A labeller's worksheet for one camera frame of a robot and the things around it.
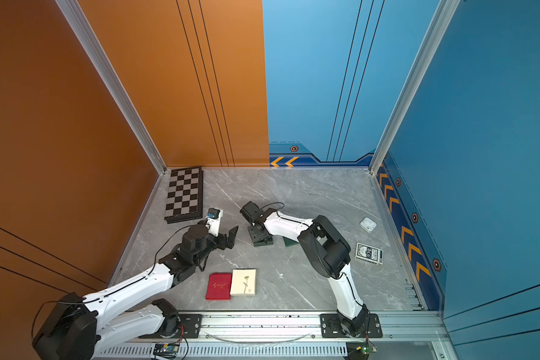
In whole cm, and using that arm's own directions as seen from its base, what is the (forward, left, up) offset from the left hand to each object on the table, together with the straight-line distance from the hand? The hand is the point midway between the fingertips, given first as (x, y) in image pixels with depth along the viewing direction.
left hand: (228, 221), depth 84 cm
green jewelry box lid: (-3, -23, -12) cm, 27 cm away
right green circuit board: (-38, -47, -14) cm, 62 cm away
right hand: (+3, -11, -14) cm, 18 cm away
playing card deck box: (-7, -55, -12) cm, 57 cm away
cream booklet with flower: (-19, -7, -10) cm, 23 cm away
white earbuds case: (+7, -58, -12) cm, 60 cm away
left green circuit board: (-39, +16, -16) cm, 45 cm away
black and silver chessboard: (+17, +25, -10) cm, 32 cm away
